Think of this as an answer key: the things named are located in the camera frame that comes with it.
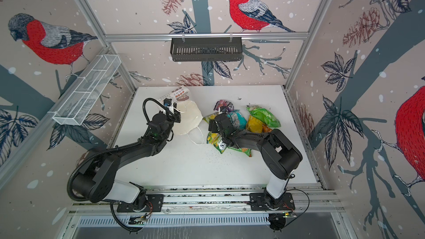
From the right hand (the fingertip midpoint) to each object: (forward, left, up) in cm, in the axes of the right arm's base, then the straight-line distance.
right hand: (215, 119), depth 94 cm
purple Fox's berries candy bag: (+12, -6, -2) cm, 14 cm away
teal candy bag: (+2, -13, -3) cm, 14 cm away
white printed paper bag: (+2, +15, -3) cm, 16 cm away
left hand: (+1, +20, +15) cm, 25 cm away
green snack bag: (+1, -28, +3) cm, 28 cm away
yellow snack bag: (-1, -23, -3) cm, 23 cm away
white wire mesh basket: (-4, +62, +24) cm, 66 cm away
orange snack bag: (-4, -29, -3) cm, 30 cm away
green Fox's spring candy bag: (-11, 0, -3) cm, 11 cm away
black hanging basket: (+41, +7, +21) cm, 46 cm away
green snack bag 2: (-17, -18, -6) cm, 25 cm away
